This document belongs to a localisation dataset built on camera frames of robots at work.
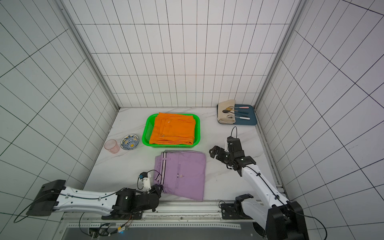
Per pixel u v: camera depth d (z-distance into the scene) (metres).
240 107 1.20
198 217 0.72
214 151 0.76
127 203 0.57
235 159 0.62
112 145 0.92
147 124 0.98
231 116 1.14
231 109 1.18
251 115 1.15
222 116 1.14
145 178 0.72
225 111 1.17
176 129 0.99
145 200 0.57
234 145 0.64
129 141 0.98
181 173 0.84
